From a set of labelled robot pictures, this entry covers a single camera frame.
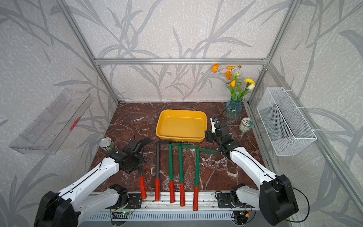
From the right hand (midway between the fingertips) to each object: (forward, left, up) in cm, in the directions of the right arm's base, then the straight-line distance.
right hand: (211, 129), depth 86 cm
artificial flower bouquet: (+26, -20, +9) cm, 34 cm away
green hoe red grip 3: (-23, +9, -13) cm, 28 cm away
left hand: (-18, +41, -10) cm, 46 cm away
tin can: (-5, +67, -8) cm, 68 cm away
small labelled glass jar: (+8, -25, -7) cm, 27 cm away
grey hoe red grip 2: (-26, +32, -12) cm, 43 cm away
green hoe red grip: (-27, +24, -13) cm, 38 cm away
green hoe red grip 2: (-31, +18, -12) cm, 38 cm away
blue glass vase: (+19, -18, -5) cm, 27 cm away
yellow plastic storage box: (+13, +21, -15) cm, 29 cm away
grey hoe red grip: (-28, +39, -7) cm, 48 cm away
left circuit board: (-42, +48, -15) cm, 65 cm away
